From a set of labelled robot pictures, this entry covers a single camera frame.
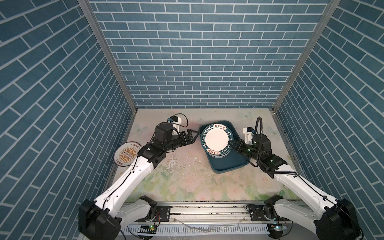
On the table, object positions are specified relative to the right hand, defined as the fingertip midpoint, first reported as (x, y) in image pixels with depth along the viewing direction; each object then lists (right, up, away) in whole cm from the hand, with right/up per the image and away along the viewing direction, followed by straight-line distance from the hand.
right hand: (226, 140), depth 78 cm
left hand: (-17, +3, -5) cm, 18 cm away
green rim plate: (-6, 0, +4) cm, 7 cm away
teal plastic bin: (+6, -15, +14) cm, 21 cm away
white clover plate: (-3, -11, +13) cm, 17 cm away
